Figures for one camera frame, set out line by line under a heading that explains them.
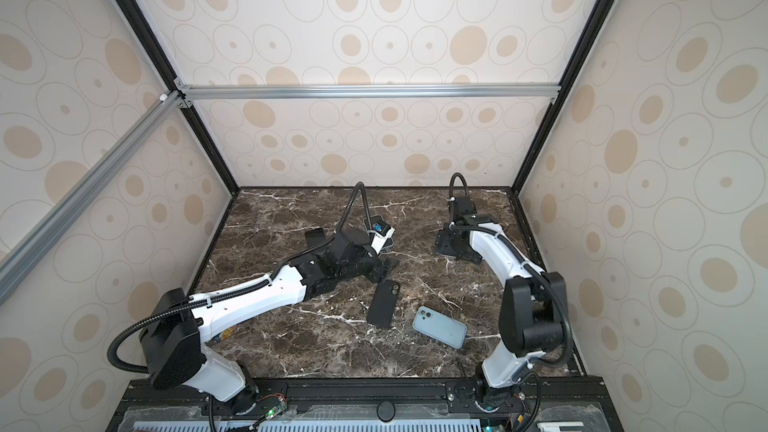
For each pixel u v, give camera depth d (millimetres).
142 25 764
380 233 674
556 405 730
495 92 1649
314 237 1060
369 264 698
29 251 527
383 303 896
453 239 827
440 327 861
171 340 415
